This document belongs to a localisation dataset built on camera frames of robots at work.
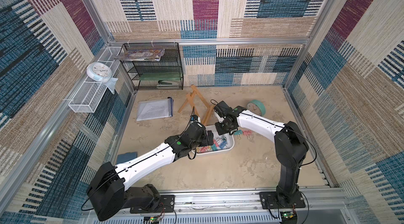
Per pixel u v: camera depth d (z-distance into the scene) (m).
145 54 0.87
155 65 1.08
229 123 0.67
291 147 0.49
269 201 0.73
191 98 0.89
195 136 0.61
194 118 0.73
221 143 0.92
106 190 0.40
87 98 0.91
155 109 1.09
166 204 0.73
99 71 0.75
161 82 1.12
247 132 0.63
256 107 0.96
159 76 0.99
